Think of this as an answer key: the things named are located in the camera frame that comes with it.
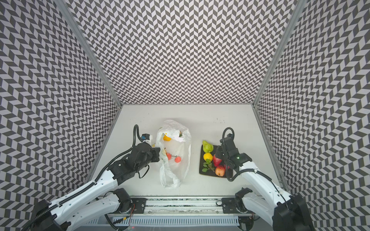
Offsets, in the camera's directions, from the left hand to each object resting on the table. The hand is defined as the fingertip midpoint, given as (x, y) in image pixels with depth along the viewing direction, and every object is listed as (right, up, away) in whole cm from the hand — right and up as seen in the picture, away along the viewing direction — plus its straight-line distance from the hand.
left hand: (160, 150), depth 79 cm
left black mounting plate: (-9, -26, -6) cm, 28 cm away
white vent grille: (+8, -32, -9) cm, 34 cm away
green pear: (+27, 0, +8) cm, 28 cm away
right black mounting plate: (+37, -28, -5) cm, 47 cm away
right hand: (+34, -3, +6) cm, 35 cm away
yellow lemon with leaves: (+27, -6, +8) cm, 29 cm away
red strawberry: (+32, -7, +4) cm, 33 cm away
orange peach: (+33, -12, +1) cm, 35 cm away
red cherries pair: (+9, -7, +8) cm, 14 cm away
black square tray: (+28, -15, +5) cm, 32 cm away
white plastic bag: (+5, -1, +17) cm, 17 cm away
